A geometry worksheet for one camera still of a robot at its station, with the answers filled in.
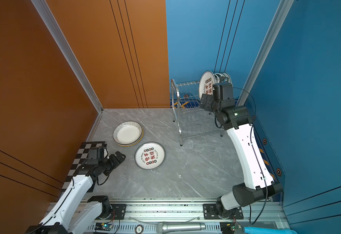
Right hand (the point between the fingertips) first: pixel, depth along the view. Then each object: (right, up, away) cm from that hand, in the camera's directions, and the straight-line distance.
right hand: (213, 99), depth 69 cm
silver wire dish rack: (-6, -9, +44) cm, 46 cm away
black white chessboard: (-76, -33, +21) cm, 86 cm away
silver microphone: (-24, -59, -3) cm, 64 cm away
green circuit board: (-54, -62, +2) cm, 82 cm away
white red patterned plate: (-35, -33, +25) cm, 54 cm away
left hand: (-50, -32, +16) cm, 61 cm away
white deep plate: (-51, -19, +32) cm, 63 cm away
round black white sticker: (-35, -62, 0) cm, 72 cm away
